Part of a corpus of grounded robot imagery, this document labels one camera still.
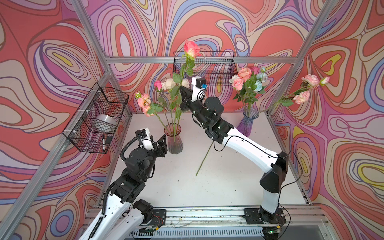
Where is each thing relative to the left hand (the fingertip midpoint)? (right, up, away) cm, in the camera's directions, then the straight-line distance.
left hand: (161, 135), depth 66 cm
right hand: (+9, +19, -3) cm, 22 cm away
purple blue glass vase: (+49, +4, +32) cm, 59 cm away
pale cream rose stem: (+16, -25, +22) cm, 37 cm away
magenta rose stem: (-5, +13, +9) cm, 16 cm away
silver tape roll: (-29, +8, +7) cm, 31 cm away
